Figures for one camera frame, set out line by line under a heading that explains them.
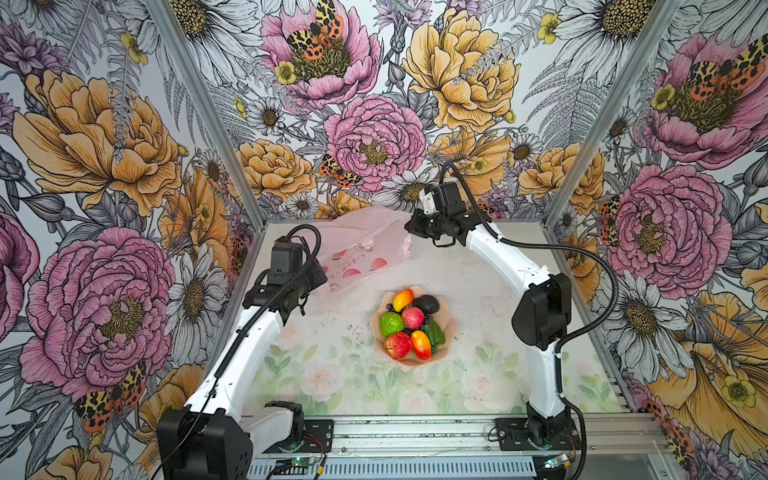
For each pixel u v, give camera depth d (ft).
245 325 1.60
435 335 2.77
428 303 2.93
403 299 2.98
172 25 2.40
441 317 2.95
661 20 2.38
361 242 2.86
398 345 2.61
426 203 2.72
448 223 2.25
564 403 2.06
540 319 1.73
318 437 2.41
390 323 2.79
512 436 2.42
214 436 1.24
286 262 1.96
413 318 2.76
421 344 2.67
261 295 1.81
